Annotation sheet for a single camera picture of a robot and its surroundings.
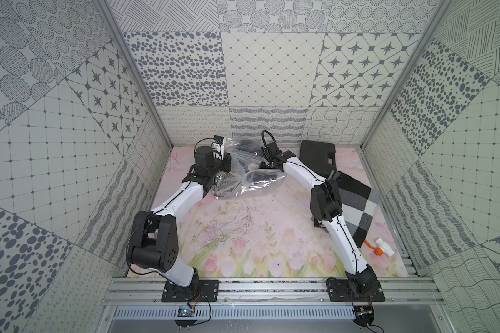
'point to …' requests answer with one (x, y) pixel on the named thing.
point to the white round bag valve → (253, 166)
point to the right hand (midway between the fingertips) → (261, 177)
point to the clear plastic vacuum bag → (246, 189)
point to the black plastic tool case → (319, 156)
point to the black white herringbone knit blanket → (225, 183)
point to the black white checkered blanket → (359, 204)
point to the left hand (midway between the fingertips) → (234, 152)
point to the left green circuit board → (185, 312)
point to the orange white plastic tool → (382, 248)
